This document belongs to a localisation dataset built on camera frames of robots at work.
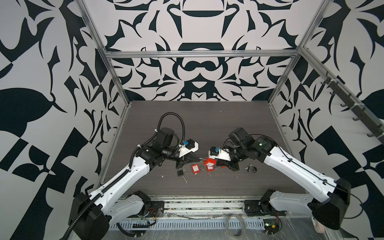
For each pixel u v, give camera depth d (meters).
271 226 0.71
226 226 0.70
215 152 0.60
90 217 0.38
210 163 0.68
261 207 0.67
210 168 0.85
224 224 0.70
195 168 0.87
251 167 0.86
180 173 0.85
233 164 0.64
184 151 0.61
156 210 0.73
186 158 0.63
